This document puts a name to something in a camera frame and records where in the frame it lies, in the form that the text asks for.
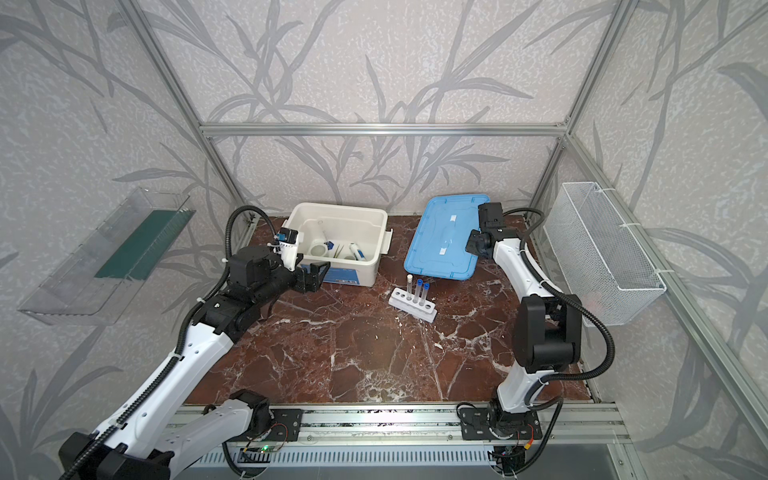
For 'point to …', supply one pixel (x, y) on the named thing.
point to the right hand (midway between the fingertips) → (480, 236)
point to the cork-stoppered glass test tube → (409, 287)
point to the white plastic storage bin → (350, 239)
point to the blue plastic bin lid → (441, 237)
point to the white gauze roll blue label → (358, 253)
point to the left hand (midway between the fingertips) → (320, 252)
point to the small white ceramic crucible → (349, 258)
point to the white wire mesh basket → (600, 263)
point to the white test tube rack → (399, 300)
